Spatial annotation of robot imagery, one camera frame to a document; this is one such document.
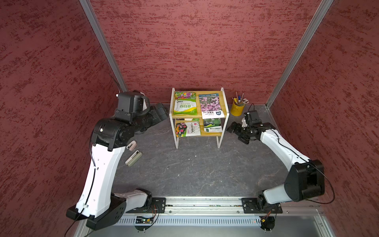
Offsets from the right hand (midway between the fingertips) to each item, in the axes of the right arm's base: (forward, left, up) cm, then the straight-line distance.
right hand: (231, 135), depth 86 cm
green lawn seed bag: (+6, +11, +3) cm, 13 cm away
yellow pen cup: (+25, -10, -6) cm, 28 cm away
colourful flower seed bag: (+3, +26, +3) cm, 27 cm away
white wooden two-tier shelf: (+1, +18, +20) cm, 27 cm away
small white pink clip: (+1, +64, -10) cm, 65 cm away
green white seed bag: (+7, +27, +21) cm, 35 cm away
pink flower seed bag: (+6, +13, +20) cm, 25 cm away
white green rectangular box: (-8, +60, -10) cm, 62 cm away
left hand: (-7, +36, +27) cm, 46 cm away
